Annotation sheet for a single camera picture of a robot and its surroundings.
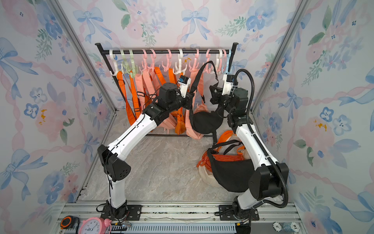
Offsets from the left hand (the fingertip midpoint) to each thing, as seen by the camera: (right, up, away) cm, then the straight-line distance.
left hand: (195, 93), depth 73 cm
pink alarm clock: (-47, -63, -5) cm, 79 cm away
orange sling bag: (-8, -11, +10) cm, 17 cm away
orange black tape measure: (-60, -62, -4) cm, 86 cm away
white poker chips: (+43, -63, -6) cm, 77 cm away
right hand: (+8, +3, -1) cm, 8 cm away
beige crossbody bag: (+6, -44, +6) cm, 45 cm away
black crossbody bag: (+8, -14, +15) cm, 22 cm away
